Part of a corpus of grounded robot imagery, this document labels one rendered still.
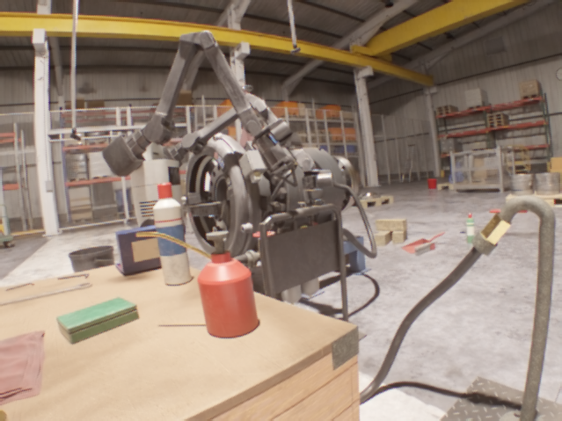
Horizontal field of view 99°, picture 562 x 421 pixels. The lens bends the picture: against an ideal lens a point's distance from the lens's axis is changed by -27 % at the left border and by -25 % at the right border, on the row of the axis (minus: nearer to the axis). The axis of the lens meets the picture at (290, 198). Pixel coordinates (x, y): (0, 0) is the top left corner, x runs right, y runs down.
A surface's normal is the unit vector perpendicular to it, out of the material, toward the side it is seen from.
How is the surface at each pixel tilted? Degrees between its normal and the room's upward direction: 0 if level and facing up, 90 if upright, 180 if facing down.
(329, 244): 90
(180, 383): 0
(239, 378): 0
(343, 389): 90
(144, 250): 96
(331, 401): 90
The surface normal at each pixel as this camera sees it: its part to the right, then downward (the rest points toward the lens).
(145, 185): 0.00, 0.06
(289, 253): 0.65, -0.02
